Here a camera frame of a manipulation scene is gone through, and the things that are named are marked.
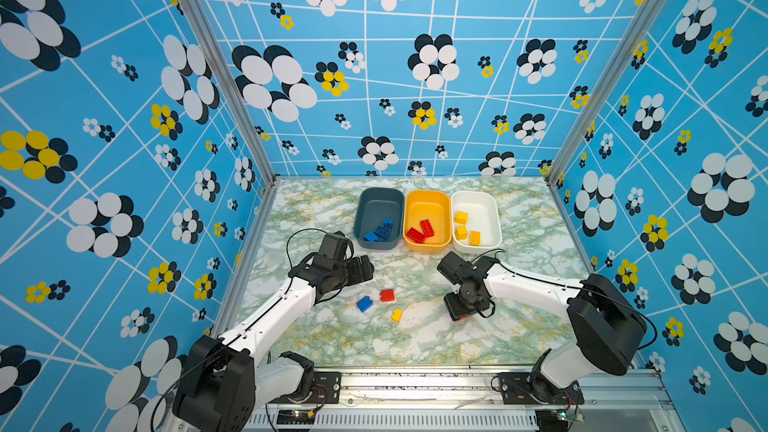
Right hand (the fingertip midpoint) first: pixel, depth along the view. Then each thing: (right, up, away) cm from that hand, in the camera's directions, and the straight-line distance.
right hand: (460, 310), depth 86 cm
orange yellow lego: (+8, +19, +16) cm, 26 cm away
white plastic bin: (+10, +25, +20) cm, 34 cm away
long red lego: (-12, +20, +15) cm, 28 cm away
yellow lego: (+5, +26, +20) cm, 33 cm away
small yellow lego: (-19, -1, -2) cm, 19 cm away
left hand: (-28, +12, -1) cm, 30 cm away
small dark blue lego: (-21, +25, +16) cm, 36 cm away
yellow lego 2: (+3, +21, +13) cm, 25 cm away
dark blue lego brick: (-23, +21, +15) cm, 35 cm away
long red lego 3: (0, -1, -2) cm, 2 cm away
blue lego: (-27, +20, +13) cm, 36 cm away
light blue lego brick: (-28, +1, +2) cm, 29 cm away
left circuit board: (-43, -21, -14) cm, 50 cm away
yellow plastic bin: (-4, +30, +24) cm, 39 cm away
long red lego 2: (-8, +23, +16) cm, 29 cm away
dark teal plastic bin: (-25, +27, +19) cm, 41 cm away
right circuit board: (+16, -18, -20) cm, 31 cm away
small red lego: (-21, +4, +3) cm, 22 cm away
